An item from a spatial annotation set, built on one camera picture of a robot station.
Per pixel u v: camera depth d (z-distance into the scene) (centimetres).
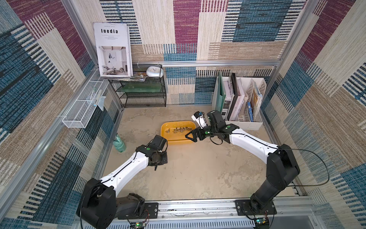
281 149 48
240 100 93
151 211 73
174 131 104
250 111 95
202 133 74
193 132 73
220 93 85
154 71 89
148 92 92
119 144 90
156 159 62
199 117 75
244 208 73
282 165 45
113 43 76
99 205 40
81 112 92
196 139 75
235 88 89
